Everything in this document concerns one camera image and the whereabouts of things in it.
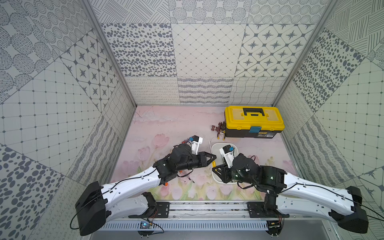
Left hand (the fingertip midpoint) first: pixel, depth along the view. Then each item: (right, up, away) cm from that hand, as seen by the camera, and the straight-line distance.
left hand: (217, 154), depth 67 cm
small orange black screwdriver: (-27, -19, +13) cm, 35 cm away
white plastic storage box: (0, -1, +1) cm, 2 cm away
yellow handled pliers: (+9, +10, +40) cm, 42 cm away
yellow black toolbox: (+25, +15, +22) cm, 36 cm away
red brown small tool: (+3, +10, +36) cm, 38 cm away
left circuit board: (-34, -38, +2) cm, 51 cm away
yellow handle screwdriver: (-1, -5, +1) cm, 5 cm away
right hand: (-1, -8, +1) cm, 8 cm away
